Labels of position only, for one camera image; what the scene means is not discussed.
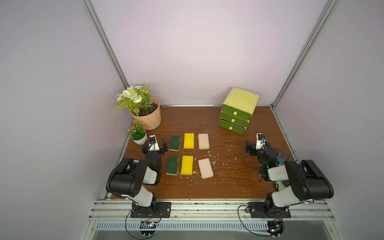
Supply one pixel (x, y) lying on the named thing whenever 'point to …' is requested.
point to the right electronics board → (275, 227)
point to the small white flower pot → (142, 141)
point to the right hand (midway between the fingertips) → (257, 137)
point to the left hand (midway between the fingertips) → (155, 138)
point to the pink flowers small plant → (137, 130)
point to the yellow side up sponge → (189, 139)
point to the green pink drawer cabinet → (243, 99)
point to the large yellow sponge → (187, 165)
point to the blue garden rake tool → (282, 160)
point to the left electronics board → (148, 228)
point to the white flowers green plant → (136, 99)
